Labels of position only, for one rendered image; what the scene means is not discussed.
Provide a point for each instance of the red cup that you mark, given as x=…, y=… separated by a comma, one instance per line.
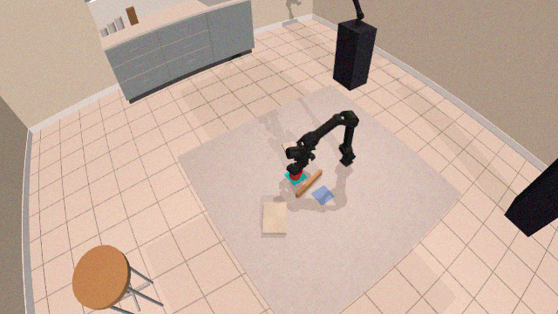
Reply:
x=296, y=177

